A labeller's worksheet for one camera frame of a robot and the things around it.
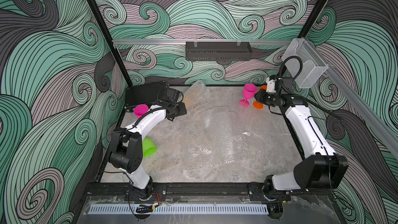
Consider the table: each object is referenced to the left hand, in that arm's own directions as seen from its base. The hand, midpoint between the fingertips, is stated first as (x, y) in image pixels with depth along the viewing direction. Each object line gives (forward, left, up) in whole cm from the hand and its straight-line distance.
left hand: (182, 108), depth 89 cm
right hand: (+1, -39, +12) cm, 41 cm away
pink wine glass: (+16, -43, -1) cm, 46 cm away
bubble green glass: (-21, +17, -7) cm, 28 cm away
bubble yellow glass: (+20, -9, -9) cm, 23 cm away
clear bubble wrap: (-15, -22, -7) cm, 27 cm away
